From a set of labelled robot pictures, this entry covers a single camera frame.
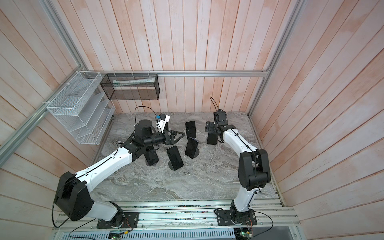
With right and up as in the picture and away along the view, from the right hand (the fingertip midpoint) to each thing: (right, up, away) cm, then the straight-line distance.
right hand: (213, 125), depth 95 cm
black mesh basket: (-57, +28, +10) cm, 65 cm away
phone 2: (-24, -19, -9) cm, 32 cm away
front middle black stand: (-27, -24, -9) cm, 37 cm away
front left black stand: (-41, -24, -6) cm, 48 cm away
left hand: (-20, -6, -21) cm, 30 cm away
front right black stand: (-11, -19, +4) cm, 22 cm away
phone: (-15, -3, +3) cm, 15 cm away
